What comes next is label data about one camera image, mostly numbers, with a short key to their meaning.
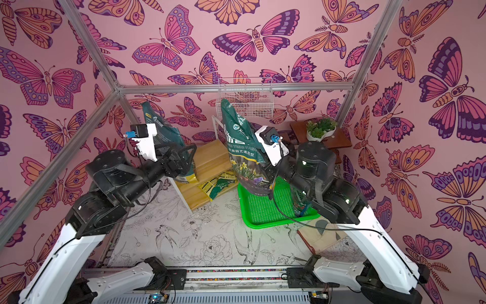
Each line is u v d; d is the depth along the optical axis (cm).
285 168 45
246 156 57
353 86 92
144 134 43
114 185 37
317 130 86
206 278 75
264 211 92
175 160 45
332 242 82
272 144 40
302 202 83
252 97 95
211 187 94
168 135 56
